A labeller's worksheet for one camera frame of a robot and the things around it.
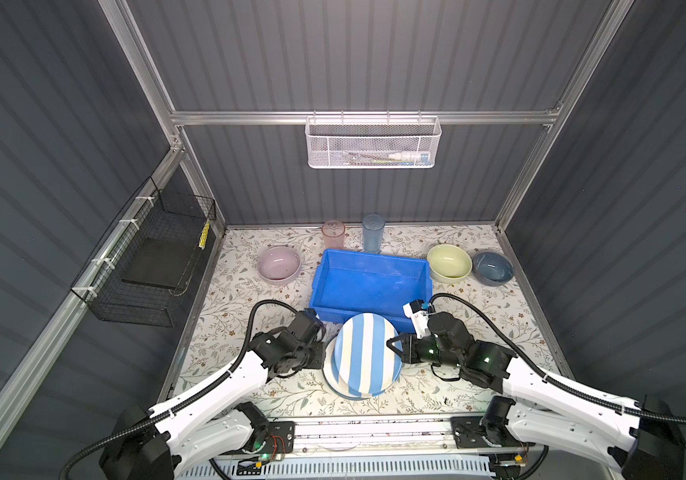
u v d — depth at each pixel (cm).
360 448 73
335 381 80
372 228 108
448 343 58
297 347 61
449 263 106
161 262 72
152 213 79
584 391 46
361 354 78
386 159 92
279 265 108
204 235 83
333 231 108
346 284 102
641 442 40
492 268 105
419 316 70
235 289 102
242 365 52
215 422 57
